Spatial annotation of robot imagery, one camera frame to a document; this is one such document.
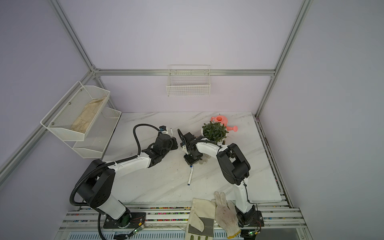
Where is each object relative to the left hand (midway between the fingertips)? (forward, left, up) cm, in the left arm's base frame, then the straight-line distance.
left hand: (175, 139), depth 90 cm
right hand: (-8, -9, -12) cm, 17 cm away
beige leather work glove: (-43, -15, -12) cm, 47 cm away
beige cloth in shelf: (-1, +47, +16) cm, 49 cm away
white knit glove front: (-39, -28, -12) cm, 49 cm away
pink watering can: (+17, -32, 0) cm, 36 cm away
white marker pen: (-12, -10, -13) cm, 20 cm away
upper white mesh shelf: (+2, +51, +19) cm, 54 cm away
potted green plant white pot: (+2, -24, +5) cm, 25 cm away
